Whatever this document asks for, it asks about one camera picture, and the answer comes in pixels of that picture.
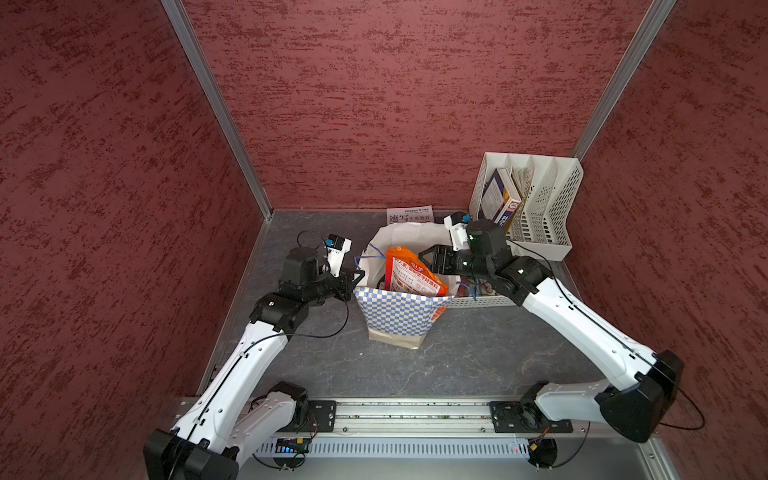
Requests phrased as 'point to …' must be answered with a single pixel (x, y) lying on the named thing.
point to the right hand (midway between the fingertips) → (426, 262)
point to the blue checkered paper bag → (393, 318)
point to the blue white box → (500, 197)
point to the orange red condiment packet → (405, 272)
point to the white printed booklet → (422, 214)
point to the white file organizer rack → (532, 198)
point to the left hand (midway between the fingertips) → (361, 279)
